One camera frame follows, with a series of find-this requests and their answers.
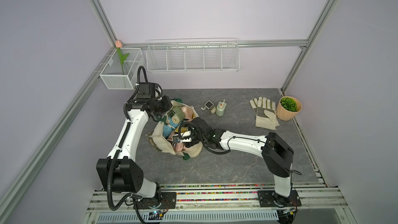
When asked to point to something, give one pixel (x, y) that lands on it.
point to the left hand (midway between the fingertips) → (172, 105)
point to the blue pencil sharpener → (167, 130)
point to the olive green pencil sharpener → (177, 114)
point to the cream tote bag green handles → (156, 139)
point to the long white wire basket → (206, 55)
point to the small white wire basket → (121, 71)
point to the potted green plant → (288, 108)
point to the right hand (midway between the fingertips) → (182, 128)
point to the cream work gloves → (265, 112)
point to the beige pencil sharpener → (210, 106)
